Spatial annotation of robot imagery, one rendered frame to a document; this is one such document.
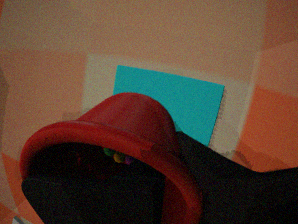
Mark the red cup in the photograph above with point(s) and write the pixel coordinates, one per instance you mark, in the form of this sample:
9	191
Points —
129	123

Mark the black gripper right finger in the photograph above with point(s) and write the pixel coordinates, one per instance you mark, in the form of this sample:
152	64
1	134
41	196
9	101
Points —
234	194

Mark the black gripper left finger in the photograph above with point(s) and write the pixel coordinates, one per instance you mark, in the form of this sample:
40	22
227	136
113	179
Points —
134	196

